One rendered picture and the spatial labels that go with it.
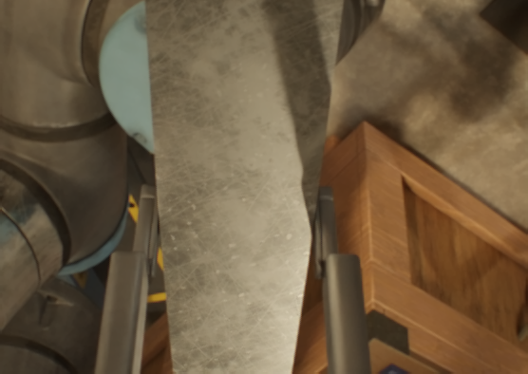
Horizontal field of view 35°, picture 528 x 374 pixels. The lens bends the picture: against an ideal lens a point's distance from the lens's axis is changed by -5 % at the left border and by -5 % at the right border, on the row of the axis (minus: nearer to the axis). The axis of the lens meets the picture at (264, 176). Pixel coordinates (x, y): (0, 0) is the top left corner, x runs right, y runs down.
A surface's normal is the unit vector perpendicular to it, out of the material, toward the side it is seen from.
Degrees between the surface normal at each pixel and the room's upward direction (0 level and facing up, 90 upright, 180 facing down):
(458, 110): 0
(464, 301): 90
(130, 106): 19
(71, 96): 24
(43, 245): 70
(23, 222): 74
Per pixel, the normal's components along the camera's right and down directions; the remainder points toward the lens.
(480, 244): 0.59, -0.60
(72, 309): 0.64, -0.29
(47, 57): -0.47, 0.76
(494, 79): -0.06, 0.62
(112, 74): -0.38, 0.55
